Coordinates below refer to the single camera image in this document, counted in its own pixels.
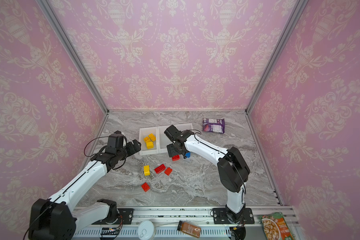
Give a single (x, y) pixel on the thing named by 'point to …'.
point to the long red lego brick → (160, 168)
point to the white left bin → (148, 137)
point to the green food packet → (275, 227)
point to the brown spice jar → (189, 229)
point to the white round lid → (146, 231)
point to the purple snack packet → (214, 125)
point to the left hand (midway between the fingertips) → (136, 146)
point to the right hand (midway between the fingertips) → (177, 150)
